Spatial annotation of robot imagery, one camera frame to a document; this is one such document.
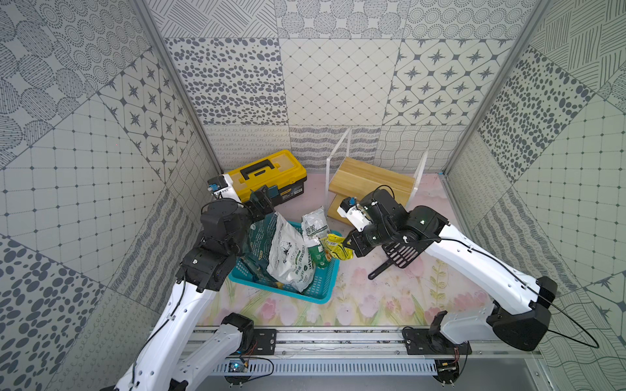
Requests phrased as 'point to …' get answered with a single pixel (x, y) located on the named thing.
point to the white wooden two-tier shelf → (347, 177)
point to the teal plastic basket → (321, 289)
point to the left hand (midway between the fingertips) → (250, 187)
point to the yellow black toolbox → (283, 169)
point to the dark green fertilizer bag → (261, 231)
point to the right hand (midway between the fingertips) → (348, 244)
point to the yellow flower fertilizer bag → (335, 246)
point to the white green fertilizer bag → (292, 260)
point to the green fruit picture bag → (315, 227)
